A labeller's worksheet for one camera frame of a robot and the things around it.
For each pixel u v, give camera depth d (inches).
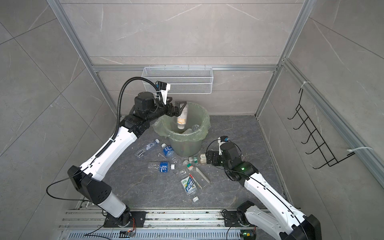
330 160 22.9
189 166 34.6
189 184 31.4
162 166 33.8
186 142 31.4
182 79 38.1
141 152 36.8
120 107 19.6
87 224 28.8
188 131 39.9
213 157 26.7
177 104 24.1
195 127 35.8
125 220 26.0
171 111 24.5
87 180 16.0
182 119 31.5
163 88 23.0
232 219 28.9
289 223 15.5
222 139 27.0
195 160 35.5
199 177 34.0
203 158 35.5
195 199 30.2
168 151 36.5
